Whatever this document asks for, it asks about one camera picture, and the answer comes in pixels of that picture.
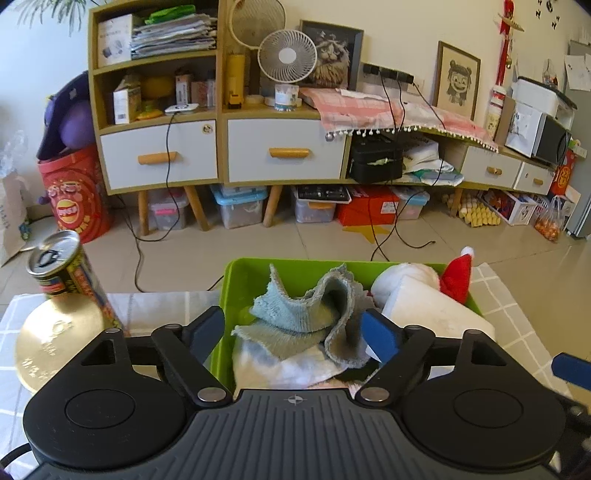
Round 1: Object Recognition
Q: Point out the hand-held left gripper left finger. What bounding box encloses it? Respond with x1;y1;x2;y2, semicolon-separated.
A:
81;305;234;407

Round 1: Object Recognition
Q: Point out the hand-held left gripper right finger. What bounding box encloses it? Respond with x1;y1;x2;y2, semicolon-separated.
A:
353;309;509;407

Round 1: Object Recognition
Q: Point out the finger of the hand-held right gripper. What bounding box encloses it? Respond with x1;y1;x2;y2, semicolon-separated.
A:
551;352;591;386

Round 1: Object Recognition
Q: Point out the grey washcloth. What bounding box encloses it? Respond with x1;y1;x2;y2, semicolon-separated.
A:
231;262;372;370

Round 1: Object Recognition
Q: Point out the red and white plush toy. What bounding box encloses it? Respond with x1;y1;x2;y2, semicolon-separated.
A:
370;246;476;306

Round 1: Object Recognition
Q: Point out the green plastic bin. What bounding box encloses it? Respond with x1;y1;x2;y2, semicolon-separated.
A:
210;257;485;393

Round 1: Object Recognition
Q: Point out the grey checkered tablecloth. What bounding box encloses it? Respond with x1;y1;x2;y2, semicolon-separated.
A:
0;262;573;476

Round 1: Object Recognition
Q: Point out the yellow star floor mat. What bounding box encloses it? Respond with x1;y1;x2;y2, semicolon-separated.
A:
342;224;391;243

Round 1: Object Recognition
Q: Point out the clear bin with pink label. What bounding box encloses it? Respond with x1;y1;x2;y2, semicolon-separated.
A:
148;187;190;232

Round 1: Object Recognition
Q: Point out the clear bin with blue lid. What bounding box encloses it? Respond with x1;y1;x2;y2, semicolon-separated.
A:
211;185;269;230

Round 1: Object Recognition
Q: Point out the red cardboard box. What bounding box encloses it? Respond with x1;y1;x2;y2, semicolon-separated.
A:
337;187;400;227

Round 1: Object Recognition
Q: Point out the bag of oranges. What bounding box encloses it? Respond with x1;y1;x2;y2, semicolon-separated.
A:
534;196;567;243

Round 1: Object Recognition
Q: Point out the clear bin with dark lid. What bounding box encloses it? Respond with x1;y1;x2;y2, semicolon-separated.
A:
292;185;352;225

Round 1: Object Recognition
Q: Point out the printed tin can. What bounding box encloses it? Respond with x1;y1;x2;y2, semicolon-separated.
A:
28;229;123;329

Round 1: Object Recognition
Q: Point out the glass jar with gold lid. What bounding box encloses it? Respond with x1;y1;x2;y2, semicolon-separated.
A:
15;293;117;395

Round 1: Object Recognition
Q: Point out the row of yellow bottles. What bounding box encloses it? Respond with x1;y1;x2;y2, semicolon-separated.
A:
455;196;502;228

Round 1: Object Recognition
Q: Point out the white printed carton box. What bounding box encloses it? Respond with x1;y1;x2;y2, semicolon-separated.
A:
480;188;539;226

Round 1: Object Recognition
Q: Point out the black metal box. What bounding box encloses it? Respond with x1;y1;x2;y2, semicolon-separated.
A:
348;135;405;184

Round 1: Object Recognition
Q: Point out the tall wooden shelf cabinet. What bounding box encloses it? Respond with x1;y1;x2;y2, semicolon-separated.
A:
88;2;225;232

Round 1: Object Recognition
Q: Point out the red printed bucket bag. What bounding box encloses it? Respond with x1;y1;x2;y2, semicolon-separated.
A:
38;145;115;244

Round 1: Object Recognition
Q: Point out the red gift box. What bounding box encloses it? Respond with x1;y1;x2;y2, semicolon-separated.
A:
551;150;579;197

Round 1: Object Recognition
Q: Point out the low wooden sideboard cabinet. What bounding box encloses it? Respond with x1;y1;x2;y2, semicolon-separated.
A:
221;104;557;228

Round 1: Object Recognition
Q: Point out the pink fringed cloth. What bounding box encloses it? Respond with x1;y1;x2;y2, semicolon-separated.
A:
299;87;499;153

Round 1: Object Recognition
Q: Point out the white oven with dark door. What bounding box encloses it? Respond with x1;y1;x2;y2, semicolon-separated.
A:
505;102;572;165

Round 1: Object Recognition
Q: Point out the white small shelf box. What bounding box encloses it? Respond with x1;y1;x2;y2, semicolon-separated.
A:
113;83;142;125

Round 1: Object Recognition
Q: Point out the purple plush toy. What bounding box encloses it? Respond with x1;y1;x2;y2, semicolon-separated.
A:
37;71;99;160

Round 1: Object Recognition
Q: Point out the white printed cup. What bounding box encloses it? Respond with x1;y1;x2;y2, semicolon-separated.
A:
274;83;304;113

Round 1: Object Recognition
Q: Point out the white bottle red cap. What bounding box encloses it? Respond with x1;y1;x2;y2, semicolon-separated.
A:
485;84;506;139

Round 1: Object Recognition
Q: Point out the black power strip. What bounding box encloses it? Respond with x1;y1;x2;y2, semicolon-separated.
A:
362;63;414;85

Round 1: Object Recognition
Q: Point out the framed cartoon girl drawing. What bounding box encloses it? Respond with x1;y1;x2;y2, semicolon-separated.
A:
434;41;481;121

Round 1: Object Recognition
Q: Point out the white storage box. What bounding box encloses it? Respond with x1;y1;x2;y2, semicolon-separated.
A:
512;76;578;116

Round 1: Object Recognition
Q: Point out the framed cat picture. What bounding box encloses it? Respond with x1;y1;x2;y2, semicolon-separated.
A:
299;19;365;90

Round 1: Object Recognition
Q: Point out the white desk fan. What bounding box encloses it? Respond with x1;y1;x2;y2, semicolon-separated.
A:
257;29;318;86

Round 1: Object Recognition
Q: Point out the stack of papers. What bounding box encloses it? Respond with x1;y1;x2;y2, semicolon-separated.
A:
130;14;218;60

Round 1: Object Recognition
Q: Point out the white product box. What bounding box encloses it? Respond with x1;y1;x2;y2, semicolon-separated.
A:
97;14;140;65

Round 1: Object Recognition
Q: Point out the round hand fan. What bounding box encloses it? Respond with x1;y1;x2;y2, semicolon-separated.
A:
229;0;286;49

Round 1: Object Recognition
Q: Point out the red hanging decoration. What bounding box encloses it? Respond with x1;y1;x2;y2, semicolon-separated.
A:
498;0;525;81

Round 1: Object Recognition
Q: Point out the green houseplant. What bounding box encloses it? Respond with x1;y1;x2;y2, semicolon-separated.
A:
16;0;89;29

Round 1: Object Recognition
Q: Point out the black cable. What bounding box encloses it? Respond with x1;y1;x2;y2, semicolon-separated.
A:
134;113;185;292

